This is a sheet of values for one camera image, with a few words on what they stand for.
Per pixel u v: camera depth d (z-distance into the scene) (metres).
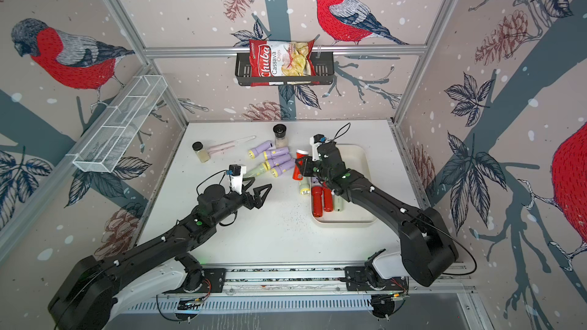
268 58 0.87
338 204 0.88
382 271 0.62
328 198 0.90
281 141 1.05
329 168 0.63
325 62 0.90
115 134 0.75
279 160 1.03
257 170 0.97
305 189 0.91
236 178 0.69
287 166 1.01
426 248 0.42
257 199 0.70
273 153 1.04
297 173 0.82
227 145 1.11
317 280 0.75
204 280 0.73
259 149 1.07
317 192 0.90
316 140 0.75
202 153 1.01
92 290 0.40
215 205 0.60
